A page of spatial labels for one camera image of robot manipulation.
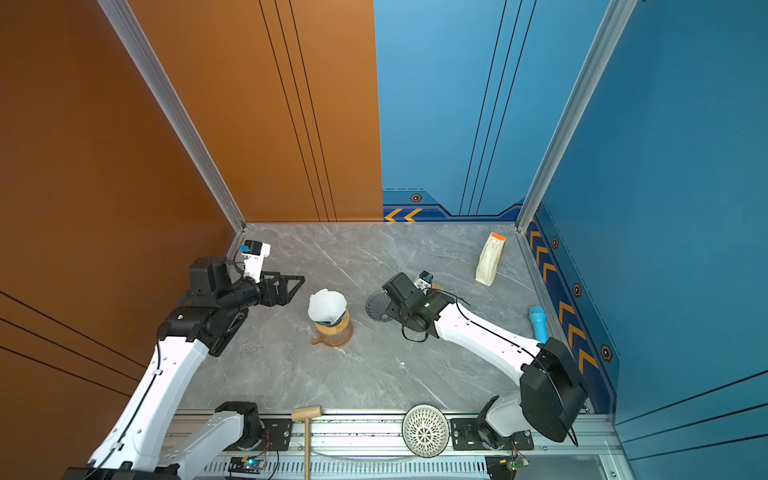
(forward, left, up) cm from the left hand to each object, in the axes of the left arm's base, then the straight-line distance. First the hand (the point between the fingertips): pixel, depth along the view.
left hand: (291, 275), depth 74 cm
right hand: (-2, -24, -14) cm, 28 cm away
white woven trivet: (-29, -34, -25) cm, 51 cm away
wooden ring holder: (-7, -9, -16) cm, 20 cm away
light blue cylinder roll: (-1, -70, -22) cm, 73 cm away
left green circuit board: (-37, +8, -27) cm, 46 cm away
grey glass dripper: (+3, -20, -20) cm, 29 cm away
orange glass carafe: (-6, -7, -24) cm, 26 cm away
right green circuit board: (-36, -53, -27) cm, 69 cm away
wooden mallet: (-26, -4, -24) cm, 36 cm away
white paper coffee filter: (-2, -7, -12) cm, 14 cm away
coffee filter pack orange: (+20, -58, -17) cm, 63 cm away
